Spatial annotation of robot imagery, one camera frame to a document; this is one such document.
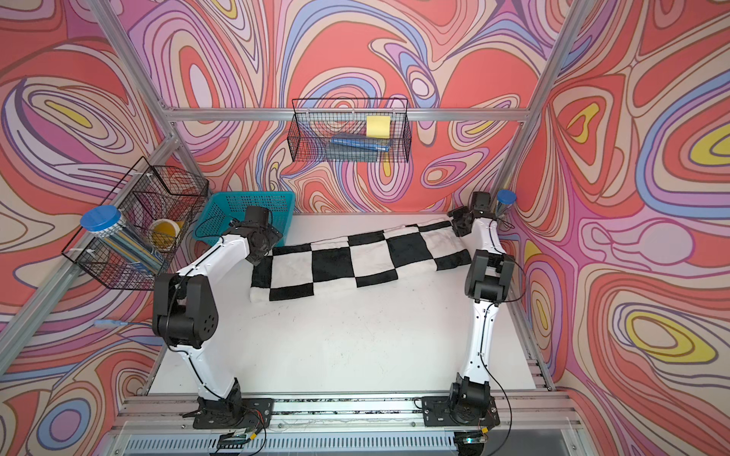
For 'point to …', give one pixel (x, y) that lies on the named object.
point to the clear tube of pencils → (505, 200)
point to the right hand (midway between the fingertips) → (449, 221)
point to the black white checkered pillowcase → (356, 259)
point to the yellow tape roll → (163, 234)
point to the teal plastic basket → (221, 209)
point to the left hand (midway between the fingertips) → (273, 241)
